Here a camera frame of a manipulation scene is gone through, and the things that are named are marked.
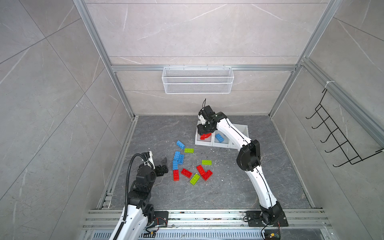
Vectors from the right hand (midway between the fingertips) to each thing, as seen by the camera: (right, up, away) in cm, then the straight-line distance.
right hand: (201, 129), depth 99 cm
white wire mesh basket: (-2, +34, +2) cm, 35 cm away
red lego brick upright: (-16, -27, -13) cm, 34 cm away
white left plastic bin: (+4, -8, +2) cm, 9 cm away
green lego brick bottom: (-4, -29, -14) cm, 32 cm away
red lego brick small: (-9, -26, -11) cm, 30 cm away
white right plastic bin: (+30, +1, +6) cm, 31 cm away
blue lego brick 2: (-17, -22, -9) cm, 29 cm away
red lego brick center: (-1, -24, -10) cm, 26 cm away
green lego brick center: (+3, -21, -6) cm, 22 cm away
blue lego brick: (-15, -10, +1) cm, 18 cm away
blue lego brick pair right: (-13, -19, -6) cm, 24 cm away
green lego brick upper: (-8, -14, 0) cm, 16 cm away
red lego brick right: (+3, -27, -11) cm, 30 cm away
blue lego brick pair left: (-16, -17, -4) cm, 23 cm away
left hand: (-25, -15, -18) cm, 35 cm away
